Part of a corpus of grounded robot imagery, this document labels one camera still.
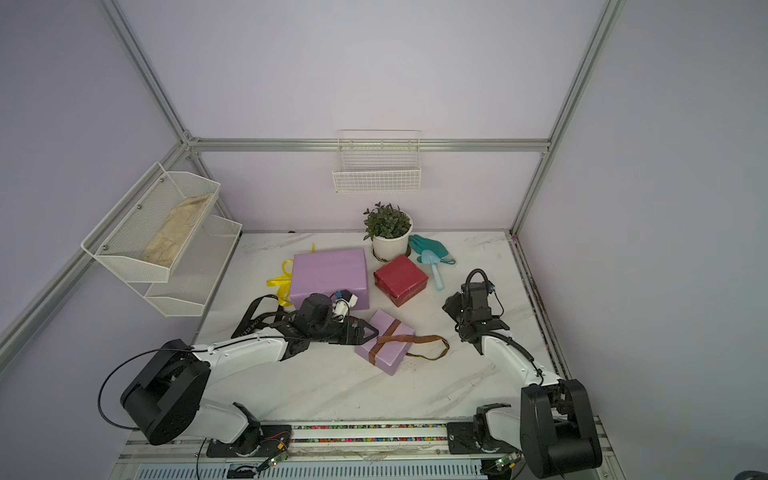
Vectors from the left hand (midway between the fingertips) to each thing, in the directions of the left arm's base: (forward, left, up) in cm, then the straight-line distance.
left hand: (367, 336), depth 83 cm
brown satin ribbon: (-1, -11, -1) cm, 11 cm away
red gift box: (+24, -10, -6) cm, 27 cm away
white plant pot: (+39, -5, -6) cm, 39 cm away
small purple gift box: (-5, -7, -1) cm, 9 cm away
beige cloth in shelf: (+15, +52, +22) cm, 59 cm away
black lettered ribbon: (+7, +39, -7) cm, 40 cm away
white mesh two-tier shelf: (+15, +56, +4) cm, 58 cm away
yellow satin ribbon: (+23, +31, -6) cm, 39 cm away
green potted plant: (+36, -5, +10) cm, 38 cm away
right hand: (+10, -26, -1) cm, 28 cm away
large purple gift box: (+20, +14, +4) cm, 24 cm away
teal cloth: (+41, -18, -5) cm, 45 cm away
